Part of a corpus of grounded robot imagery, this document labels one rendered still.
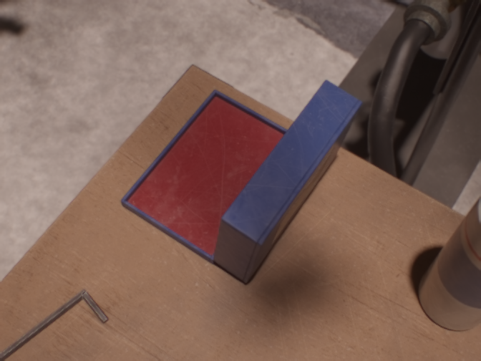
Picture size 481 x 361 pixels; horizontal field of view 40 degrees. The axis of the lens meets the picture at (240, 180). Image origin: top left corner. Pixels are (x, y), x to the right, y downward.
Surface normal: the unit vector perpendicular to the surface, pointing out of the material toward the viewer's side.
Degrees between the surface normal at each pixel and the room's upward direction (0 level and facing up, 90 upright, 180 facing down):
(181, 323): 0
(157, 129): 0
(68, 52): 0
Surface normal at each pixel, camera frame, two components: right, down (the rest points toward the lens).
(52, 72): 0.00, -0.47
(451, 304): -0.66, 0.66
